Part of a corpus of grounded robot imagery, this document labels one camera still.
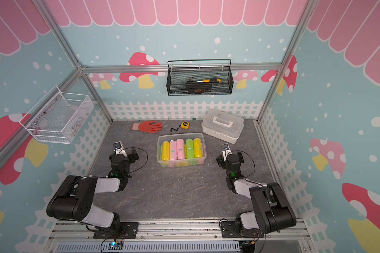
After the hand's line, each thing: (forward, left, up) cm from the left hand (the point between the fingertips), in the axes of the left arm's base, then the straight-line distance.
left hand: (127, 150), depth 92 cm
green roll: (+3, -37, -1) cm, 37 cm away
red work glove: (+27, -4, -9) cm, 29 cm away
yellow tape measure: (+28, -32, -8) cm, 43 cm away
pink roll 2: (+2, -31, 0) cm, 31 cm away
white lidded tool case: (+19, -57, +3) cm, 60 cm away
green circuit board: (-45, -4, -12) cm, 47 cm away
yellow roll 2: (+3, -42, -1) cm, 42 cm away
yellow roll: (+1, -23, -1) cm, 23 cm away
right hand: (0, -61, 0) cm, 61 cm away
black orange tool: (+24, -38, +26) cm, 52 cm away
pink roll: (+1, -27, -1) cm, 27 cm away
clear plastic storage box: (-3, -41, -6) cm, 41 cm away
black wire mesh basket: (+40, -29, +23) cm, 54 cm away
